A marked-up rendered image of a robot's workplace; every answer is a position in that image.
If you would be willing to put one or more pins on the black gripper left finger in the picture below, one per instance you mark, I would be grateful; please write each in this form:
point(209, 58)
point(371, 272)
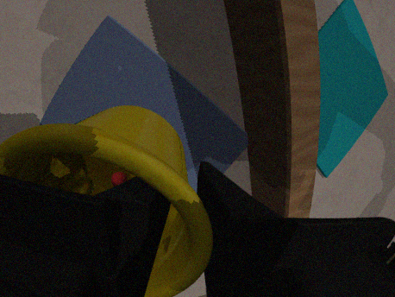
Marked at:
point(116, 232)

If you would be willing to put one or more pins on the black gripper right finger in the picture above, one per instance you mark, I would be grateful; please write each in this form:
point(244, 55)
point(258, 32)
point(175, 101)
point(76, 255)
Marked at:
point(254, 247)

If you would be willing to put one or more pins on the brown wooden plank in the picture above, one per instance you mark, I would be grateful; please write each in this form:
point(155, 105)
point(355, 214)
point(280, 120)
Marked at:
point(276, 50)

